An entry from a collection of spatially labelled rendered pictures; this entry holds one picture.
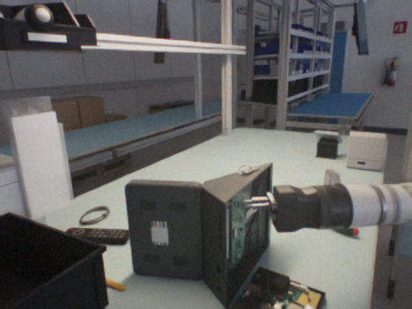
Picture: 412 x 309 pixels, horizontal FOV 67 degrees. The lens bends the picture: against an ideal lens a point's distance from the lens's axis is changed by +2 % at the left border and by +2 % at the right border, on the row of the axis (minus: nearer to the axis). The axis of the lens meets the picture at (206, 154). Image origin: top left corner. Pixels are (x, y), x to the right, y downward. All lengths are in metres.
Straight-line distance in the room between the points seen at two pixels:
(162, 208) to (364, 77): 6.63
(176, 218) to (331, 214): 0.28
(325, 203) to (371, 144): 0.85
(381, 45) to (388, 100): 1.05
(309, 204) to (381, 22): 6.63
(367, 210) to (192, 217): 0.30
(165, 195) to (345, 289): 0.39
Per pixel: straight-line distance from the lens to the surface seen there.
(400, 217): 0.61
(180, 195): 0.59
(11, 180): 0.83
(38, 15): 0.67
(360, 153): 1.38
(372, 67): 7.07
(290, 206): 0.54
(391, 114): 7.13
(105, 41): 1.11
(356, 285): 0.73
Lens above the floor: 1.42
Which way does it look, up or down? 16 degrees down
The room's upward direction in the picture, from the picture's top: 2 degrees counter-clockwise
